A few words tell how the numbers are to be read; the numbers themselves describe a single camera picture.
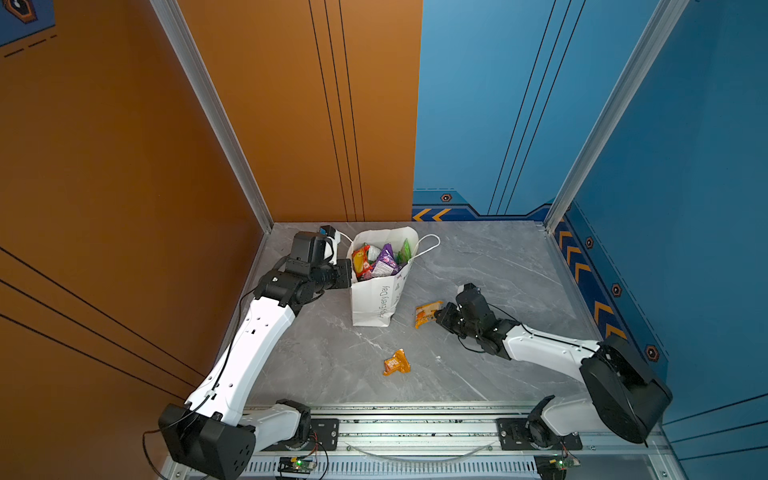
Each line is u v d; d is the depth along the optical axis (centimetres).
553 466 70
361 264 80
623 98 83
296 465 71
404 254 86
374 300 78
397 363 83
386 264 81
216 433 37
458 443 73
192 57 76
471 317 69
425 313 91
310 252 55
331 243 59
